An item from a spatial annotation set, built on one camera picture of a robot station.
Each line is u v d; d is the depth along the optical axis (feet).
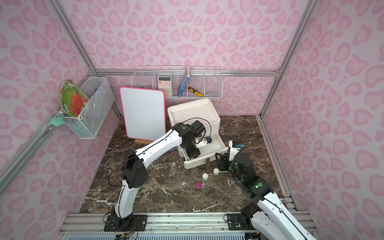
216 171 2.89
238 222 2.38
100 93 2.82
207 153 2.76
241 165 1.75
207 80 3.24
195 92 3.20
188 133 2.03
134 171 1.69
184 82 2.87
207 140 2.52
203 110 2.96
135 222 2.38
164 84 3.11
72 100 2.40
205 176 2.82
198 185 2.75
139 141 3.32
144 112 4.67
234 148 2.11
